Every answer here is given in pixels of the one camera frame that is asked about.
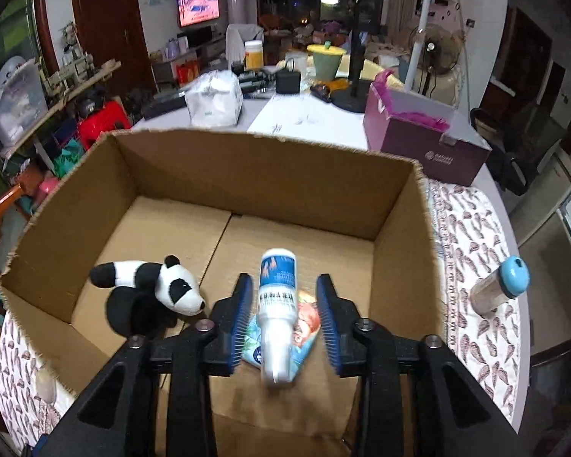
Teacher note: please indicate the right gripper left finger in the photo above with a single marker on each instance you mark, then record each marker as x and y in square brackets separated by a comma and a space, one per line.
[115, 415]

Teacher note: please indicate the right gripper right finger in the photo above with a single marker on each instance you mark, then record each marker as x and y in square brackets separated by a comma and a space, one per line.
[452, 414]

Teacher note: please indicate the white bottle blue label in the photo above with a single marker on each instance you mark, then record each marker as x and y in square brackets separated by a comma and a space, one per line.
[277, 314]

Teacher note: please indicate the paisley quilted table cloth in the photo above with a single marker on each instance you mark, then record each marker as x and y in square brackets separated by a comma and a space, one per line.
[314, 416]

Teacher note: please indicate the panda plush toy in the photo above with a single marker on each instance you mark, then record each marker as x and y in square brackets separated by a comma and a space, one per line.
[147, 297]

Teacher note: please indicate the blue lid spice jar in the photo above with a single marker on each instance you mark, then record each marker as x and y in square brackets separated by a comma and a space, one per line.
[508, 282]

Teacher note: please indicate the colourful snack packet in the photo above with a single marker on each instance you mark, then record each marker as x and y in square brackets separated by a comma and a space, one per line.
[307, 327]

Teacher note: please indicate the brown cardboard box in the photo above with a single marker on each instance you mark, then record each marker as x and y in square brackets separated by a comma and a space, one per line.
[218, 201]

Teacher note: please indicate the purple cardboard box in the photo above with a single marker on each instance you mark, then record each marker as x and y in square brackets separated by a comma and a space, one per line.
[409, 125]

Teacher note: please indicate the black office chair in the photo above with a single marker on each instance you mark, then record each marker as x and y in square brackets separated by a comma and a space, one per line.
[521, 145]

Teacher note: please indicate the red plastic stool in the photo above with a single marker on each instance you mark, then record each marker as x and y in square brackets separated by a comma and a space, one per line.
[109, 118]

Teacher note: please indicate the clear storage bin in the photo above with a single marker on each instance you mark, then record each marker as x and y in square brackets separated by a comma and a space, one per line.
[22, 99]

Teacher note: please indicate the white plastic bag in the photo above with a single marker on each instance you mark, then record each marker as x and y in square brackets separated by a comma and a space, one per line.
[214, 100]

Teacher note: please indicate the black lamp stand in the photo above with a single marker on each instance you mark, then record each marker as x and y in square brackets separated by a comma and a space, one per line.
[354, 96]

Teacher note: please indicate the standing electric fan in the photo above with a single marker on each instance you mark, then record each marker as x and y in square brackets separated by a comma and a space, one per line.
[439, 75]

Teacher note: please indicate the black power adapter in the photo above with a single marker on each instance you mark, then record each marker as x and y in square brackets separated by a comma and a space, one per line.
[287, 82]

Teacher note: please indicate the green bucket yellow lid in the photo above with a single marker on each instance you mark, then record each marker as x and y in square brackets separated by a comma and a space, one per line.
[326, 60]

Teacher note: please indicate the brown wooden door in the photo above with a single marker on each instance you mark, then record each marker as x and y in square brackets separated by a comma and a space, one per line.
[112, 30]

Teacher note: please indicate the television screen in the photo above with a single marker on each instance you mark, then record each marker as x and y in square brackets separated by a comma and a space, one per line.
[191, 12]

